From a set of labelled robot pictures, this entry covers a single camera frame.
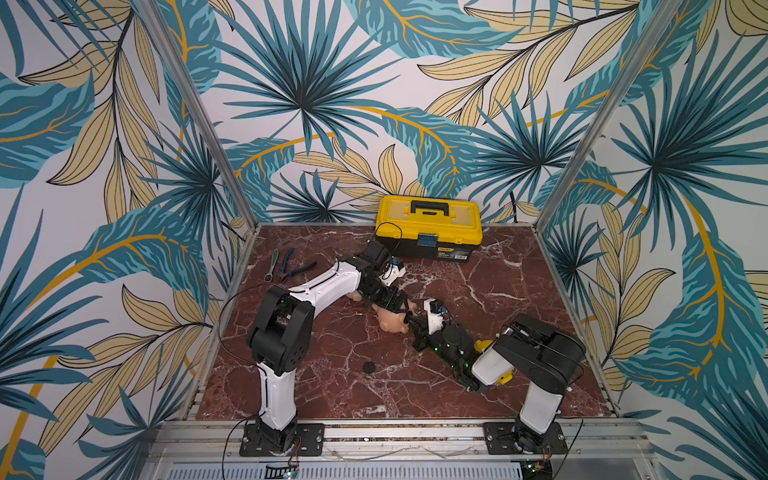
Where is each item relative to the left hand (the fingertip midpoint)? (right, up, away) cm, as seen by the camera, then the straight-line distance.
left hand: (394, 307), depth 89 cm
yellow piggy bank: (+23, -10, -26) cm, 36 cm away
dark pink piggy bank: (-2, -3, -3) cm, 5 cm away
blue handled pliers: (-36, +9, +14) cm, 40 cm away
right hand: (+4, -3, 0) cm, 5 cm away
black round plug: (-7, -17, -3) cm, 18 cm away
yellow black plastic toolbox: (+12, +24, +9) cm, 29 cm away
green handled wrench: (-43, +9, +15) cm, 46 cm away
